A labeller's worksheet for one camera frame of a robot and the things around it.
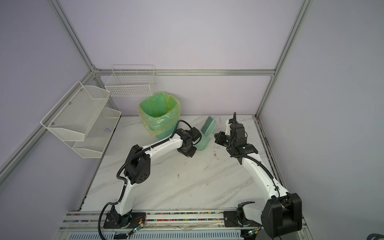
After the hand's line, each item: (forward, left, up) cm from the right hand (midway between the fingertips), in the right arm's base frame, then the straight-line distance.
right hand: (214, 134), depth 81 cm
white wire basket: (+35, +54, +12) cm, 66 cm away
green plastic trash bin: (+27, +37, -10) cm, 47 cm away
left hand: (-3, +16, -16) cm, 23 cm away
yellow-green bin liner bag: (+27, +37, -9) cm, 47 cm away
